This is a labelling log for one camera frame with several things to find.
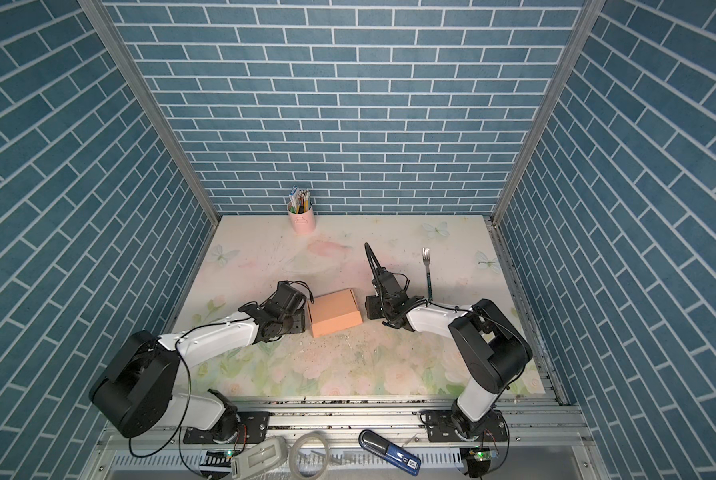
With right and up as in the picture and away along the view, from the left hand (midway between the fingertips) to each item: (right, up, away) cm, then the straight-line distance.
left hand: (297, 320), depth 91 cm
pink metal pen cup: (-3, +31, +21) cm, 38 cm away
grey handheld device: (-3, -26, -22) cm, 35 cm away
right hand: (+22, +5, +3) cm, 22 cm away
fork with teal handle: (+43, +18, +18) cm, 50 cm away
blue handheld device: (+27, -24, -24) cm, 43 cm away
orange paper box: (+11, +3, -1) cm, 12 cm away
